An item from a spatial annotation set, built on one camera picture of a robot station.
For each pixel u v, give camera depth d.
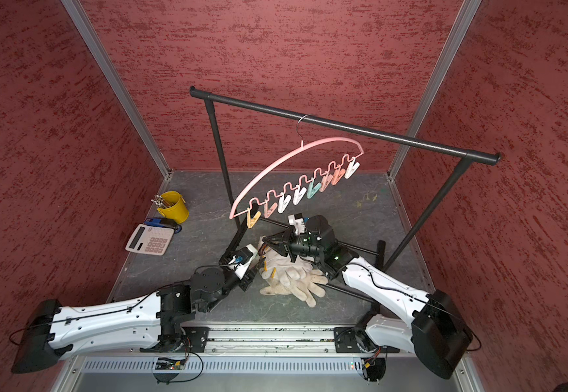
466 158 0.41
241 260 0.57
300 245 0.65
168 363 0.72
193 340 0.74
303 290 0.81
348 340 0.74
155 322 0.50
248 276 0.62
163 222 0.97
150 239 0.95
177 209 0.95
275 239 0.71
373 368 0.74
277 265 0.85
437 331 0.40
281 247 0.66
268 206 0.61
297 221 0.74
